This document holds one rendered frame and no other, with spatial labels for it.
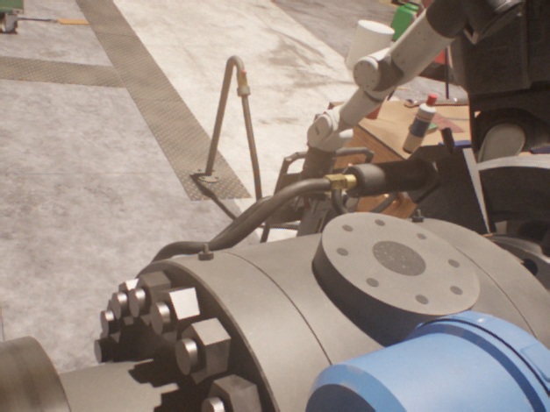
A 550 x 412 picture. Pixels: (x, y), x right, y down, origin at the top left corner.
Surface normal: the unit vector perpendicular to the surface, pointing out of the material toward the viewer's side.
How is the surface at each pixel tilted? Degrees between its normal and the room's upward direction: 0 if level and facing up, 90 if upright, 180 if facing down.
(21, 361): 19
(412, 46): 99
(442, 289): 0
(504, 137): 90
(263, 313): 1
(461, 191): 90
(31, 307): 0
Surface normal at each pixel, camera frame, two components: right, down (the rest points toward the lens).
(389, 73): -0.70, 0.38
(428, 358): 0.05, -0.95
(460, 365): 0.19, -0.85
